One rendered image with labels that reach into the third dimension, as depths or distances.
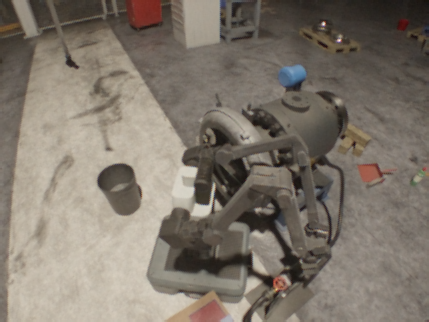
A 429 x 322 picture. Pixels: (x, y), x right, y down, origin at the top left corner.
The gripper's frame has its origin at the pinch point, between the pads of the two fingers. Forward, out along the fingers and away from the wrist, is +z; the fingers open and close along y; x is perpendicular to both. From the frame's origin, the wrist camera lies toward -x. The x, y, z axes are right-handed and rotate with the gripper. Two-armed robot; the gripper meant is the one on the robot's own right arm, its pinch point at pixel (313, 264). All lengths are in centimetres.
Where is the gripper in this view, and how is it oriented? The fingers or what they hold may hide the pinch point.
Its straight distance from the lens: 133.9
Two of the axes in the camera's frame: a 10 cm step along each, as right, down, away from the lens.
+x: -8.6, 2.7, 4.3
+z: 5.0, 6.6, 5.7
